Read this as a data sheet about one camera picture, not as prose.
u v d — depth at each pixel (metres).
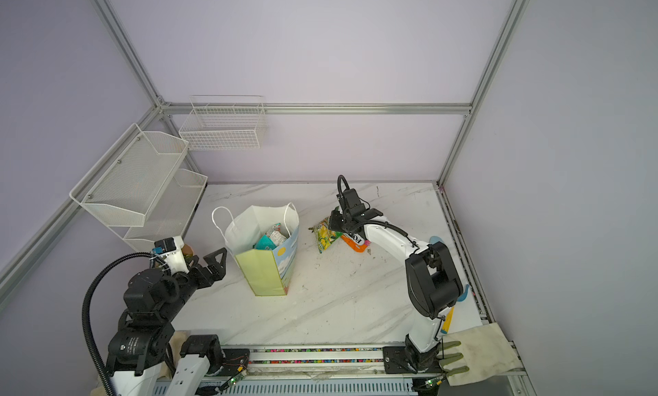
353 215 0.69
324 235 0.94
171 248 0.56
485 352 0.75
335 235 0.90
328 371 0.73
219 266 0.61
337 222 0.82
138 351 0.43
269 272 0.76
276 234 0.83
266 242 0.84
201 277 0.58
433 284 0.48
